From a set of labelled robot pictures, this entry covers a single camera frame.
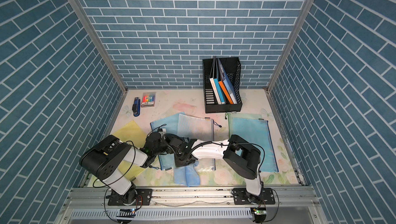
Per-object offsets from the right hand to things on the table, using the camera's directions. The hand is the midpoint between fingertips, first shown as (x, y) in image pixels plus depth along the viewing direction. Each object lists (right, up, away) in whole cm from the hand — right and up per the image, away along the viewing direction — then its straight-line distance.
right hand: (179, 164), depth 84 cm
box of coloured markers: (-28, +36, +28) cm, 54 cm away
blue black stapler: (-34, +31, +22) cm, 50 cm away
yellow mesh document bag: (-33, +13, +14) cm, 38 cm away
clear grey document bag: (+10, +18, +13) cm, 24 cm away
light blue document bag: (+49, +14, +17) cm, 54 cm away
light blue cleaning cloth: (+5, -4, -5) cm, 8 cm away
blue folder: (+28, +46, +6) cm, 54 cm away
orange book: (+23, +45, +5) cm, 51 cm away
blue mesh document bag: (-7, +1, +2) cm, 8 cm away
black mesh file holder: (+24, +45, +5) cm, 51 cm away
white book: (+21, +41, +10) cm, 47 cm away
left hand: (+3, +12, +5) cm, 13 cm away
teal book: (+23, +42, +9) cm, 48 cm away
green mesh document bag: (+32, +25, +20) cm, 45 cm away
